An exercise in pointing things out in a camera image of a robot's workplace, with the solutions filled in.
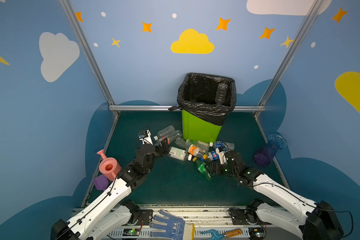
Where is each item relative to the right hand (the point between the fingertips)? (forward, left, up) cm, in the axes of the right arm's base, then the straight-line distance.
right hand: (212, 163), depth 83 cm
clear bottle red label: (+21, +26, -6) cm, 34 cm away
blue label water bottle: (+16, -14, -6) cm, 22 cm away
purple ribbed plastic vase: (+13, -38, -11) cm, 41 cm away
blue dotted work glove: (-31, +18, -9) cm, 37 cm away
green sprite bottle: (-1, +5, -4) cm, 7 cm away
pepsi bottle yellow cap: (+7, +3, -4) cm, 8 cm away
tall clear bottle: (+37, -6, +19) cm, 42 cm away
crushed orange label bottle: (+10, +11, -3) cm, 15 cm away
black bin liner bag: (+47, +9, +10) cm, 49 cm away
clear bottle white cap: (+25, +31, -6) cm, 40 cm away
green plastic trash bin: (+23, +10, +3) cm, 25 cm away
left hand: (+4, +28, +15) cm, 32 cm away
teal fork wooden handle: (-31, -9, -8) cm, 33 cm away
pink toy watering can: (-5, +57, 0) cm, 58 cm away
